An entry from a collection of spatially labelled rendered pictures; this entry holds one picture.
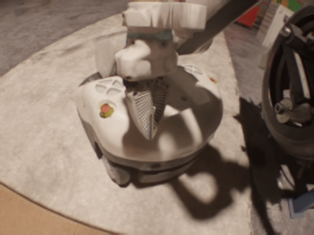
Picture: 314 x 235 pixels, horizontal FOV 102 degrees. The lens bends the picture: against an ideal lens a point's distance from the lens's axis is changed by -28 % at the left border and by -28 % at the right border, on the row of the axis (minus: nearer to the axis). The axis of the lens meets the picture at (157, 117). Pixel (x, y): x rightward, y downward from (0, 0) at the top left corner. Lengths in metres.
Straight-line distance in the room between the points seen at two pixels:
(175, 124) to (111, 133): 0.18
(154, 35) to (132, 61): 0.05
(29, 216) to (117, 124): 0.34
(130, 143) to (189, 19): 0.37
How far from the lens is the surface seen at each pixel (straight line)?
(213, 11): 0.41
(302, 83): 0.81
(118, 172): 0.64
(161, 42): 0.25
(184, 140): 0.52
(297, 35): 0.88
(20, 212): 0.28
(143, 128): 0.32
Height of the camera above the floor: 0.71
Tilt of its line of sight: 44 degrees down
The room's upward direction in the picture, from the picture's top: 16 degrees clockwise
